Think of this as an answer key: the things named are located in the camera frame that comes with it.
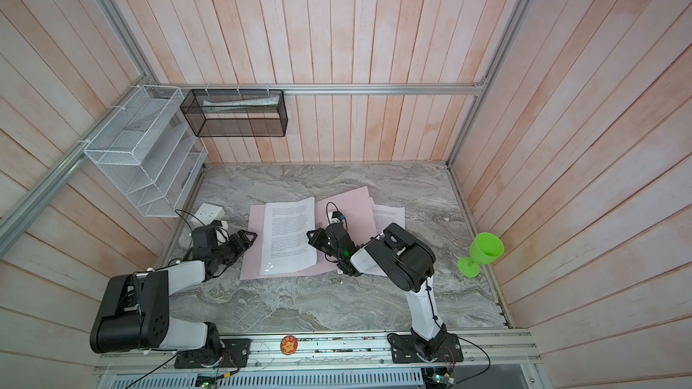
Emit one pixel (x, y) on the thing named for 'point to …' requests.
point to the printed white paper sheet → (285, 244)
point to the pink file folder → (356, 207)
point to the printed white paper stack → (388, 214)
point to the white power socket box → (207, 213)
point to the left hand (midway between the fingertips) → (253, 243)
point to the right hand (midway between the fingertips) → (304, 233)
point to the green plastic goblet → (485, 248)
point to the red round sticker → (288, 345)
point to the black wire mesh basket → (236, 113)
